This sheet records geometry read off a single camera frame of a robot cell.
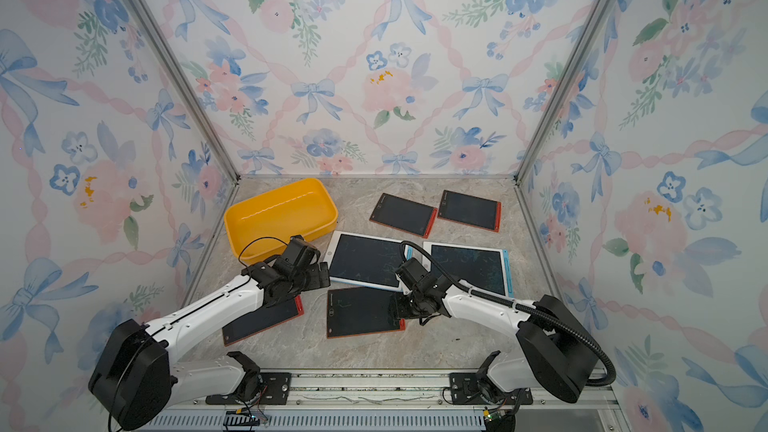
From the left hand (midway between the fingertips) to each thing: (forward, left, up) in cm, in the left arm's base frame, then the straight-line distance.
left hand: (319, 274), depth 86 cm
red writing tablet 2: (+29, -53, -8) cm, 61 cm away
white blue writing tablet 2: (+6, -52, -7) cm, 53 cm away
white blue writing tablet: (+9, -12, -8) cm, 17 cm away
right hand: (-6, -19, -4) cm, 21 cm away
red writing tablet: (+28, -26, -8) cm, 39 cm away
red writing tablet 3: (-8, -12, -7) cm, 16 cm away
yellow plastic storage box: (+20, +25, -6) cm, 33 cm away
